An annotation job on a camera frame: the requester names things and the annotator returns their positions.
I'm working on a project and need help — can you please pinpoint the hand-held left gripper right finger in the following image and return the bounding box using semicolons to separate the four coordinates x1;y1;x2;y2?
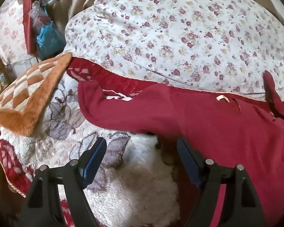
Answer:
176;137;268;227

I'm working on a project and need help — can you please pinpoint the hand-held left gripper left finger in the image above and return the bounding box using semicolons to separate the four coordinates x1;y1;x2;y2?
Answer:
18;137;107;227

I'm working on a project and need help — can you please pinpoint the dark red garment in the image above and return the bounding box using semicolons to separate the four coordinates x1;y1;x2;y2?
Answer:
78;71;284;227

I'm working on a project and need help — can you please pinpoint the red and white plush blanket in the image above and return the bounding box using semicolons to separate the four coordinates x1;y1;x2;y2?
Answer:
0;57;284;227

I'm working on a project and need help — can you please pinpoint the orange checkered cushion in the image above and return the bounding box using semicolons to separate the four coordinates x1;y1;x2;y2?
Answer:
0;52;73;137

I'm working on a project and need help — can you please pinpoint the blue plastic bag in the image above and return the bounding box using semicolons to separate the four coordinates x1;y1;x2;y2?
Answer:
36;20;67;61

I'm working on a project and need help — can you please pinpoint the white floral quilt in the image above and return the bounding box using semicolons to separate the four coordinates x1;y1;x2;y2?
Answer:
64;0;284;100

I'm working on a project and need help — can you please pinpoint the pink floral bedsheet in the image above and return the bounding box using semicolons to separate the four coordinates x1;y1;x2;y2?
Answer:
0;0;38;67

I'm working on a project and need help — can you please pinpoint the clear plastic bag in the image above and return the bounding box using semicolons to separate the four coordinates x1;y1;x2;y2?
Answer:
30;1;50;29

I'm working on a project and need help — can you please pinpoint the hanging red cloth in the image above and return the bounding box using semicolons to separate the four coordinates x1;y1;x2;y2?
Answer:
22;0;42;55

